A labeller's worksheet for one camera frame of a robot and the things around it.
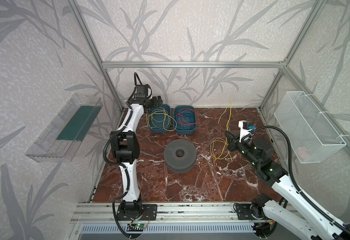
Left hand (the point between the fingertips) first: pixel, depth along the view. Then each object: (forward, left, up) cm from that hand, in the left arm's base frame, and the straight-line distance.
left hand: (157, 96), depth 96 cm
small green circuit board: (-68, +5, -22) cm, 72 cm away
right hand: (-30, -38, +8) cm, 49 cm away
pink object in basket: (-40, -76, 0) cm, 86 cm away
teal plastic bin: (+7, -4, -18) cm, 20 cm away
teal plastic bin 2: (+5, -12, -16) cm, 21 cm away
